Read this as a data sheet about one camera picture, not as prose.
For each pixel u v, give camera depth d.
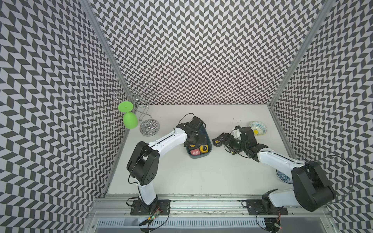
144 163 0.46
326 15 0.70
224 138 0.78
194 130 0.69
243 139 0.72
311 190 0.42
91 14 0.74
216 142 0.94
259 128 1.02
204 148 0.91
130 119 0.81
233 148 0.79
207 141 0.93
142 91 1.96
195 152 0.91
